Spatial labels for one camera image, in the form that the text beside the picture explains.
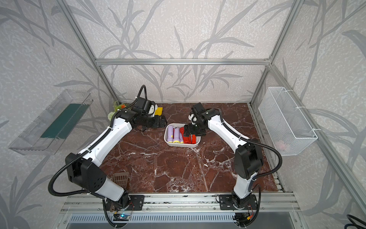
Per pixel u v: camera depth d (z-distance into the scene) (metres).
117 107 0.93
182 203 0.75
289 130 0.61
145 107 0.64
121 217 0.71
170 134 0.95
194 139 0.96
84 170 0.42
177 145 0.93
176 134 0.94
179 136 0.96
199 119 0.62
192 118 0.77
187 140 0.92
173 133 0.96
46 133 0.63
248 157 0.48
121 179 0.82
